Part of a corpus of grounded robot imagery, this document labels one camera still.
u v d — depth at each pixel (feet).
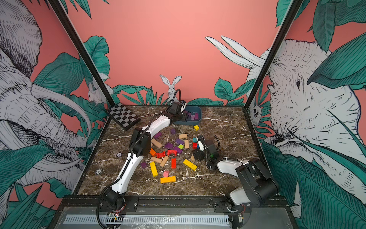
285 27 2.50
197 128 3.42
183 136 3.33
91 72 3.19
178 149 3.12
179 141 3.24
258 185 1.43
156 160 2.96
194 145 3.15
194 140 3.26
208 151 2.30
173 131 3.40
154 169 2.82
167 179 2.70
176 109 2.89
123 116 3.63
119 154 3.04
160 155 3.03
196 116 3.66
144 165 2.80
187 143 3.19
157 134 2.45
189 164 2.89
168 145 3.13
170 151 2.98
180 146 3.13
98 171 2.81
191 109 3.85
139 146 2.19
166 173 2.76
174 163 2.89
